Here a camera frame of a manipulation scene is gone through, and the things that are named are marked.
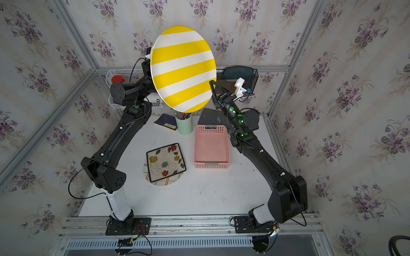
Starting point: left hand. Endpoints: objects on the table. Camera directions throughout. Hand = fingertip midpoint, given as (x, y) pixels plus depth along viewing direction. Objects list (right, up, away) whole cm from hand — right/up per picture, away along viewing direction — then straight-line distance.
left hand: (183, 69), depth 45 cm
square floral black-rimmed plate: (-18, -37, +48) cm, 63 cm away
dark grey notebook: (+9, -8, +70) cm, 71 cm away
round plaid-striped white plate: (-15, -46, +43) cm, 65 cm away
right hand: (+8, -1, +10) cm, 13 cm away
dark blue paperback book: (-22, -11, +71) cm, 75 cm away
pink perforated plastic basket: (+10, -29, +59) cm, 67 cm away
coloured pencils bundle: (-9, -8, +60) cm, 61 cm away
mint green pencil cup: (-7, -15, +58) cm, 60 cm away
